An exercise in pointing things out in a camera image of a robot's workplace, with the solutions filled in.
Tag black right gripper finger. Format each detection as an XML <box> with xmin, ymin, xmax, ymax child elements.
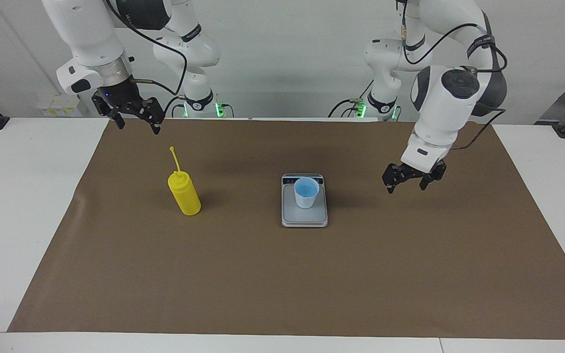
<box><xmin>138</xmin><ymin>97</ymin><xmax>165</xmax><ymax>134</ymax></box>
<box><xmin>91</xmin><ymin>94</ymin><xmax>126</xmax><ymax>130</ymax></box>

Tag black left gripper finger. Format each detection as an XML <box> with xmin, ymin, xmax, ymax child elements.
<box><xmin>382</xmin><ymin>164</ymin><xmax>409</xmax><ymax>194</ymax></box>
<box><xmin>419</xmin><ymin>169</ymin><xmax>448</xmax><ymax>191</ymax></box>

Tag light blue plastic cup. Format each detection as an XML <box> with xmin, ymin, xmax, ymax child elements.
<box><xmin>294</xmin><ymin>177</ymin><xmax>320</xmax><ymax>209</ymax></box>

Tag yellow squeeze bottle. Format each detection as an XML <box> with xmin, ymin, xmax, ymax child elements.
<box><xmin>167</xmin><ymin>146</ymin><xmax>202</xmax><ymax>216</ymax></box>

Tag silver digital kitchen scale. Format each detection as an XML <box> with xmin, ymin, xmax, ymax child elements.
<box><xmin>281</xmin><ymin>173</ymin><xmax>329</xmax><ymax>228</ymax></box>

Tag white power strip yellow labels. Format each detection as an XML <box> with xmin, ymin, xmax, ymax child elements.
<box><xmin>36</xmin><ymin>96</ymin><xmax>83</xmax><ymax>117</ymax></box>

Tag brown table mat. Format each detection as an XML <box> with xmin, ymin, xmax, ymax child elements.
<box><xmin>7</xmin><ymin>118</ymin><xmax>565</xmax><ymax>340</ymax></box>

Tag black arm base cable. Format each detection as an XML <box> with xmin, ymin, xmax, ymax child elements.
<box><xmin>164</xmin><ymin>95</ymin><xmax>187</xmax><ymax>118</ymax></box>
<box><xmin>328</xmin><ymin>76</ymin><xmax>376</xmax><ymax>118</ymax></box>

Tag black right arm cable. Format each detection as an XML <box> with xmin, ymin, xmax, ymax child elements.
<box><xmin>105</xmin><ymin>0</ymin><xmax>188</xmax><ymax>98</ymax></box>

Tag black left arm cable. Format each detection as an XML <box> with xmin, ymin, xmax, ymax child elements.
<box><xmin>401</xmin><ymin>0</ymin><xmax>509</xmax><ymax>150</ymax></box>

